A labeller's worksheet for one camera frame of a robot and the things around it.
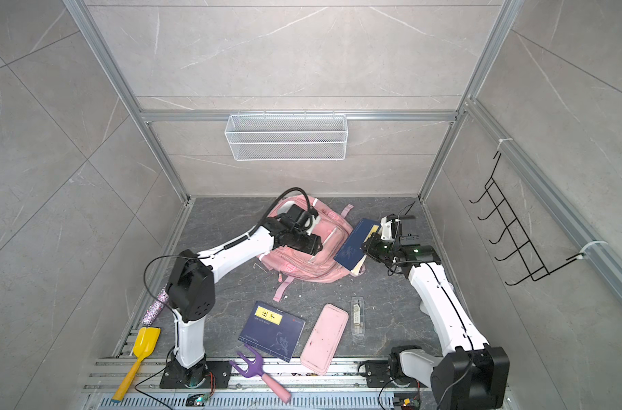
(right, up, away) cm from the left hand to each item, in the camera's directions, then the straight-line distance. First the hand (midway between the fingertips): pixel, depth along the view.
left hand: (320, 242), depth 88 cm
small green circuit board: (-35, -42, -19) cm, 57 cm away
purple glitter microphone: (-56, -22, -4) cm, 60 cm away
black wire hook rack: (+51, +1, -23) cm, 56 cm away
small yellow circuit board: (+24, -43, -18) cm, 52 cm away
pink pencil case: (+1, -29, -10) cm, 31 cm away
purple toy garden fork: (-20, -37, -13) cm, 44 cm away
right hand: (+14, 0, -8) cm, 16 cm away
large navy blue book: (-16, -28, -7) cm, 33 cm away
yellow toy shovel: (-56, -30, -8) cm, 64 cm away
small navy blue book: (+10, -4, -6) cm, 12 cm away
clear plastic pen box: (+12, -24, -4) cm, 28 cm away
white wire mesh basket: (-14, +41, +13) cm, 45 cm away
